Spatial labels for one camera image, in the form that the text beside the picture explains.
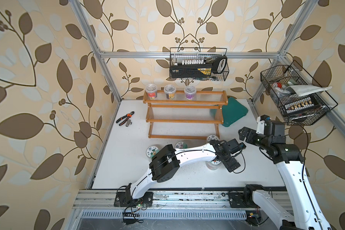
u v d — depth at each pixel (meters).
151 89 0.79
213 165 0.79
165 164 0.50
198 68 0.81
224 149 0.61
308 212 0.38
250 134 0.64
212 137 0.89
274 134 0.52
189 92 0.78
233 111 1.18
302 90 0.64
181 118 0.91
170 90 0.79
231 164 0.71
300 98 0.70
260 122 0.65
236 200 0.73
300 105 0.68
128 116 1.10
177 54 0.91
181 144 0.87
